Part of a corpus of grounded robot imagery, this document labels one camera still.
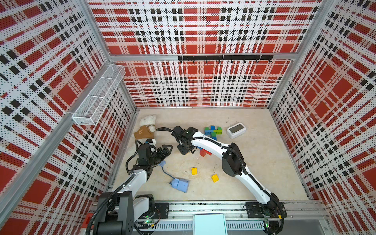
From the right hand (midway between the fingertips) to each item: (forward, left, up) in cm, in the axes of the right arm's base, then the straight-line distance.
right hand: (188, 149), depth 93 cm
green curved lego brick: (+19, -13, -3) cm, 23 cm away
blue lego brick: (+10, -18, -3) cm, 21 cm away
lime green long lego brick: (+15, -21, -3) cm, 26 cm away
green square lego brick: (+13, -18, -2) cm, 22 cm away
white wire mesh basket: (+19, +61, +19) cm, 66 cm away
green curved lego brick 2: (+19, -22, -4) cm, 30 cm away
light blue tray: (-40, -12, +2) cm, 42 cm away
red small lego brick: (-15, -11, +24) cm, 30 cm away
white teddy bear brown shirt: (+11, +27, +7) cm, 30 cm away
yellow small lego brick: (-18, -16, -2) cm, 24 cm away
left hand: (-2, +10, +5) cm, 11 cm away
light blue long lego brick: (+15, -14, -2) cm, 21 cm away
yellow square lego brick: (-14, -4, -2) cm, 14 cm away
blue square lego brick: (+19, -17, -3) cm, 26 cm away
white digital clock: (+14, -34, 0) cm, 36 cm away
